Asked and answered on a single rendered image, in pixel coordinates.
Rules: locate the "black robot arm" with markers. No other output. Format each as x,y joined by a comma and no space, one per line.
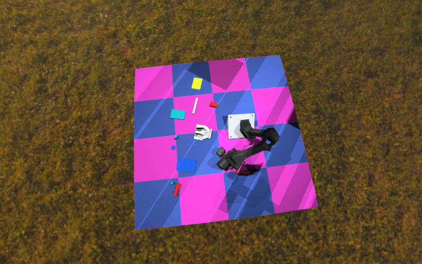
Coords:
235,157

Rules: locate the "cyan flat plate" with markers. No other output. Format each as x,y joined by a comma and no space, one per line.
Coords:
177,114

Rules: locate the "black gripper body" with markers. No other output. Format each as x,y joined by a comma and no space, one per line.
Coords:
220,152

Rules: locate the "yellow rectangular block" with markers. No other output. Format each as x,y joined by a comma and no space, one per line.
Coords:
196,83

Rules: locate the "blue flat square plate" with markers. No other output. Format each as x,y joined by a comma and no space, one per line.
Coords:
186,165

